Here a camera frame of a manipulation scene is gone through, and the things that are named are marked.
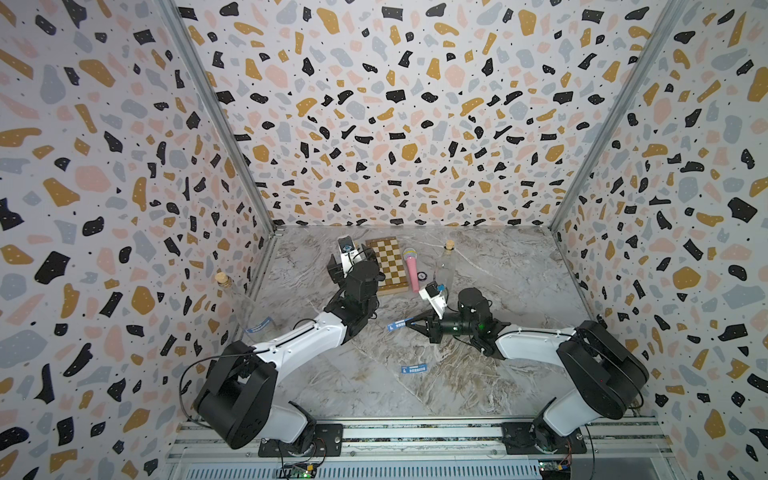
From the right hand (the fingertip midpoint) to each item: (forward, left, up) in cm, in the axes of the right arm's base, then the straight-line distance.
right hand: (410, 325), depth 80 cm
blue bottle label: (-7, -2, -13) cm, 15 cm away
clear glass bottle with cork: (+28, -12, -11) cm, 32 cm away
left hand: (+15, +16, +13) cm, 26 cm away
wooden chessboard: (+29, +8, -9) cm, 31 cm away
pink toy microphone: (+34, 0, -9) cm, 35 cm away
